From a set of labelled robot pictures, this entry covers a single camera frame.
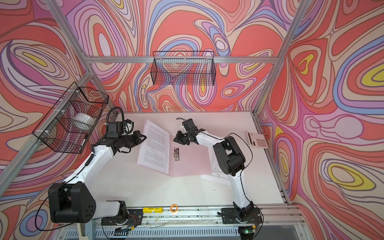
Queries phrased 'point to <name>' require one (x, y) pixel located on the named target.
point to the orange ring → (171, 208)
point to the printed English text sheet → (154, 152)
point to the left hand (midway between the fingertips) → (147, 136)
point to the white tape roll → (85, 118)
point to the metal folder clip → (176, 154)
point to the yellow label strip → (150, 209)
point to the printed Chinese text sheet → (217, 172)
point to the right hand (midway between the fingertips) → (175, 142)
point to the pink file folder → (186, 160)
